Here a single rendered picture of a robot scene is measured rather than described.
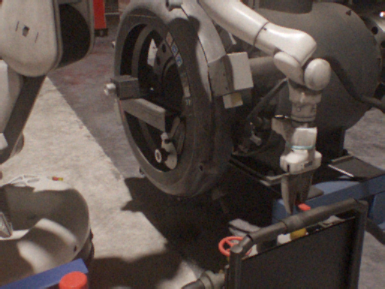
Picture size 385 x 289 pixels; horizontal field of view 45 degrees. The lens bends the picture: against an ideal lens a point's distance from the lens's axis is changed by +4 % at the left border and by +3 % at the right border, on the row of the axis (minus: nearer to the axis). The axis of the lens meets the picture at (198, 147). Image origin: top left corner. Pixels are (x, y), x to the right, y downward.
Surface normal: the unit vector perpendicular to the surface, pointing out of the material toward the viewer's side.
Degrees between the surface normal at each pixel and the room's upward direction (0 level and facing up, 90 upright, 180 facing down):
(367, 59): 70
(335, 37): 48
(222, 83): 90
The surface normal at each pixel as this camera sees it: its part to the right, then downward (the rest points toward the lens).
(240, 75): 0.48, -0.06
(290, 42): -0.22, -0.27
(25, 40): -0.25, 0.36
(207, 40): 0.38, -0.37
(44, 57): -0.01, 0.47
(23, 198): -0.24, 0.07
